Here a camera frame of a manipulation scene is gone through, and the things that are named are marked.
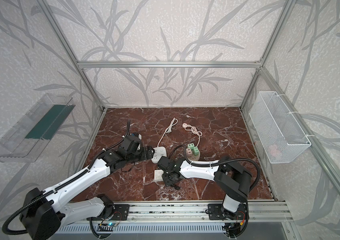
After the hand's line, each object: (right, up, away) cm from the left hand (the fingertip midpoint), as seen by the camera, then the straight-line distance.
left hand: (151, 148), depth 81 cm
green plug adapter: (+23, 0, +10) cm, 25 cm away
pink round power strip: (+24, -8, +13) cm, 28 cm away
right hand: (+9, -16, +4) cm, 19 cm away
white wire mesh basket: (+58, +8, -19) cm, 61 cm away
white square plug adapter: (+3, -15, +2) cm, 16 cm away
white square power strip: (+3, -4, +12) cm, 13 cm away
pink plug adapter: (+21, -3, +7) cm, 22 cm away
